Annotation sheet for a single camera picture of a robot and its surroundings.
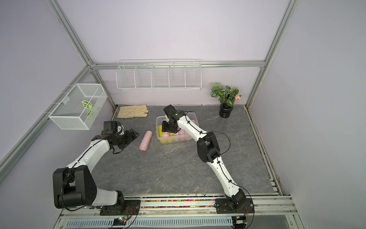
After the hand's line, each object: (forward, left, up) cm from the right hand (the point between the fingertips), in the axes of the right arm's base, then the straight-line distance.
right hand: (164, 129), depth 98 cm
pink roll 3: (-15, -13, +18) cm, 27 cm away
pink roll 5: (-6, +12, -5) cm, 15 cm away
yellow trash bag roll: (-1, +3, -2) cm, 3 cm away
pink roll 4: (-4, -16, -4) cm, 17 cm away
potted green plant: (+14, -43, +16) cm, 48 cm away
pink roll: (-5, -2, +1) cm, 5 cm away
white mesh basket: (-2, +48, +20) cm, 52 cm away
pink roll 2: (-4, -9, -3) cm, 10 cm away
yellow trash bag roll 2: (-7, -3, -4) cm, 8 cm away
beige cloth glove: (+24, +30, -8) cm, 39 cm away
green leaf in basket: (+1, +41, +23) cm, 47 cm away
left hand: (-10, +16, +4) cm, 20 cm away
